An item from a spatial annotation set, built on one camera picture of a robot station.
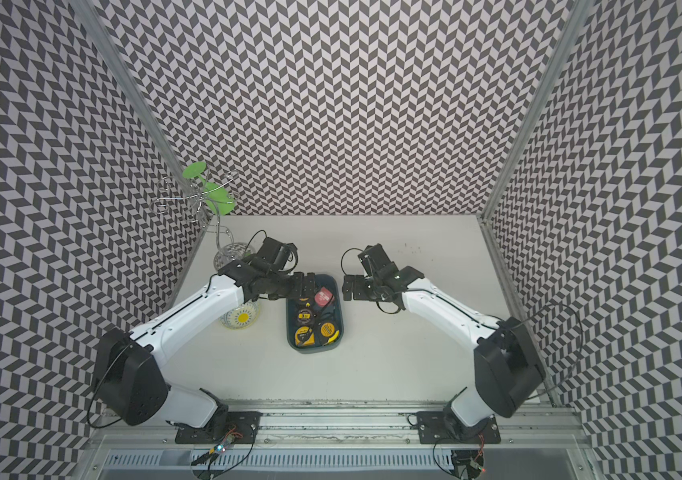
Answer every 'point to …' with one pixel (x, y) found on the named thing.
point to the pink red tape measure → (323, 297)
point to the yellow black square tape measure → (304, 336)
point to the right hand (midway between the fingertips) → (359, 294)
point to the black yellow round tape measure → (304, 316)
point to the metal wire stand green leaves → (207, 202)
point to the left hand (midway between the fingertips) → (305, 292)
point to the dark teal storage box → (316, 323)
